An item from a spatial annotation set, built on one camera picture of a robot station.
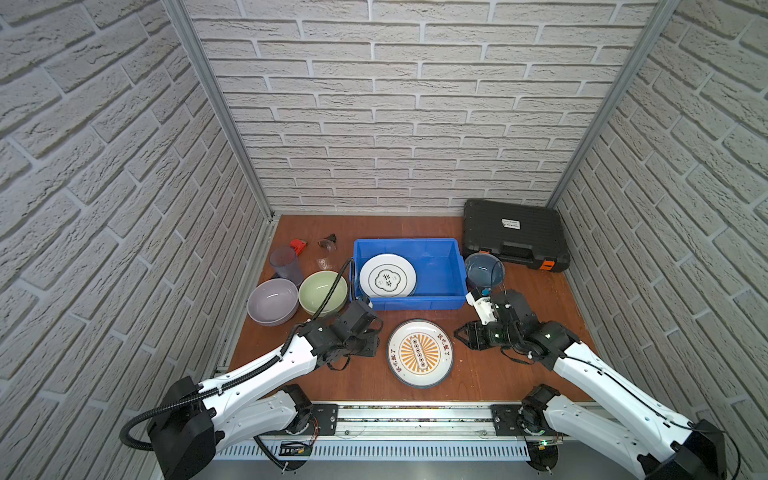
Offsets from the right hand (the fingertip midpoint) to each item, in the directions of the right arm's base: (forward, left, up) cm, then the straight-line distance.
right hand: (461, 331), depth 77 cm
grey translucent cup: (+25, +48, +2) cm, 54 cm away
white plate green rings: (+25, +18, -8) cm, 32 cm away
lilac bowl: (+19, +56, -11) cm, 60 cm away
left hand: (+2, +22, -4) cm, 23 cm away
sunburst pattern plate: (-1, +10, -12) cm, 16 cm away
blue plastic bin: (+24, -1, -13) cm, 27 cm away
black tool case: (+36, -36, -6) cm, 52 cm away
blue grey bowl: (+24, -16, -9) cm, 31 cm away
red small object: (+41, +50, -9) cm, 65 cm away
